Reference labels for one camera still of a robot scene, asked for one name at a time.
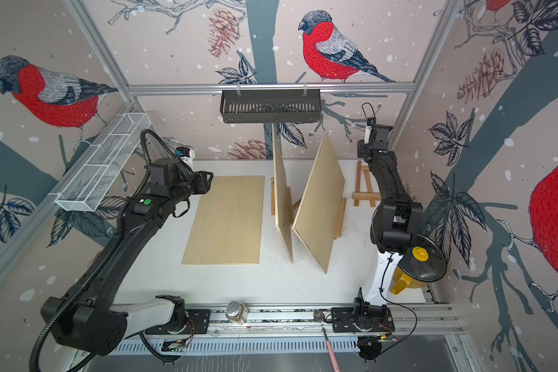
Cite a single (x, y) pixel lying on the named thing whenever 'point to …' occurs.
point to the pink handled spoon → (319, 316)
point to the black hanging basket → (270, 105)
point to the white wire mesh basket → (91, 180)
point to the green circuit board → (177, 346)
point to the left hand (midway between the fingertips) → (210, 169)
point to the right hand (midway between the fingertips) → (371, 140)
